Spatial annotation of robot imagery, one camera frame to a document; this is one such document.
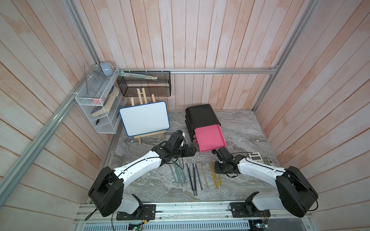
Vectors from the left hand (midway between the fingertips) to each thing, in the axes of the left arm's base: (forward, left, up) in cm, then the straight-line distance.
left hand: (190, 152), depth 82 cm
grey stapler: (-1, -50, -10) cm, 51 cm away
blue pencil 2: (-9, -6, -13) cm, 16 cm away
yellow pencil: (-9, -9, -12) cm, 17 cm away
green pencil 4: (-7, +4, -13) cm, 15 cm away
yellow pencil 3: (-8, -15, -12) cm, 21 cm away
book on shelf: (+14, +46, +21) cm, 53 cm away
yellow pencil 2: (-5, -14, -12) cm, 19 cm away
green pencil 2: (-10, +6, -13) cm, 17 cm away
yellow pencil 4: (-8, -16, -12) cm, 21 cm away
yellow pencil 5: (-11, -18, -13) cm, 25 cm away
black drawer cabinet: (+26, -7, +3) cm, 27 cm away
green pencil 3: (-2, +6, -13) cm, 15 cm away
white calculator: (+3, -44, -12) cm, 46 cm away
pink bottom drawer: (+7, -4, -1) cm, 8 cm away
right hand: (-4, -18, -14) cm, 23 cm away
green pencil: (-7, +10, -14) cm, 19 cm away
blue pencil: (-11, -3, -13) cm, 17 cm away
